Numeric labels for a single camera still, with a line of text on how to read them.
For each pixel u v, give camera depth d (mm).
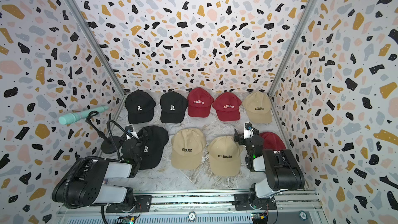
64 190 386
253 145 700
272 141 873
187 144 869
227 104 1086
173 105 1051
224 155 835
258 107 1063
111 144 922
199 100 1086
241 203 738
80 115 677
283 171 456
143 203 757
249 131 794
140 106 1032
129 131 731
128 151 701
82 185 439
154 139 926
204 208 733
